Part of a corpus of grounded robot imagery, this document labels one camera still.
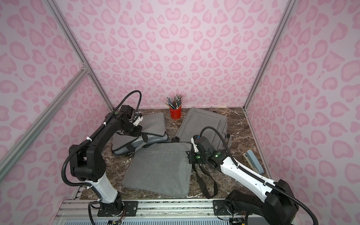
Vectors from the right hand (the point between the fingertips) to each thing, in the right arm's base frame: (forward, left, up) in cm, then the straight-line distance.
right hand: (188, 156), depth 80 cm
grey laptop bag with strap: (-6, +14, -4) cm, 16 cm away
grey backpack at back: (+32, -6, -7) cm, 33 cm away
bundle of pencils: (+40, +9, +3) cm, 41 cm away
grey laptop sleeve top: (+20, +24, -2) cm, 31 cm away
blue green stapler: (0, -39, -7) cm, 39 cm away
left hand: (+15, +31, +1) cm, 35 cm away
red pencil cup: (+38, +11, -7) cm, 40 cm away
